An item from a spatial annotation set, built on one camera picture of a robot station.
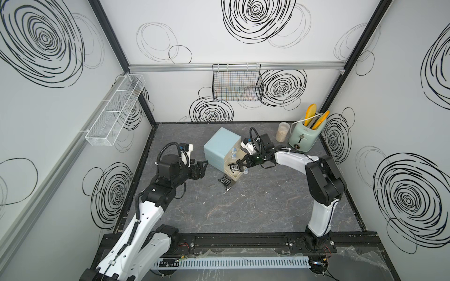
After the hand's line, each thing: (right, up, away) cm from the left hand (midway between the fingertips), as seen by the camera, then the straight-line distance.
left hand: (200, 161), depth 75 cm
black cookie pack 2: (+10, -12, +16) cm, 23 cm away
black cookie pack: (+15, -5, +16) cm, 23 cm away
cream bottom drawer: (+14, -2, +19) cm, 24 cm away
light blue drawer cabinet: (+9, +4, +12) cm, 16 cm away
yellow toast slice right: (+63, +20, +20) cm, 69 cm away
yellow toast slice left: (+59, +25, +23) cm, 68 cm away
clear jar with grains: (+45, +14, +30) cm, 56 cm away
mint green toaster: (+54, +10, +21) cm, 59 cm away
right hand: (+19, -3, +17) cm, 25 cm away
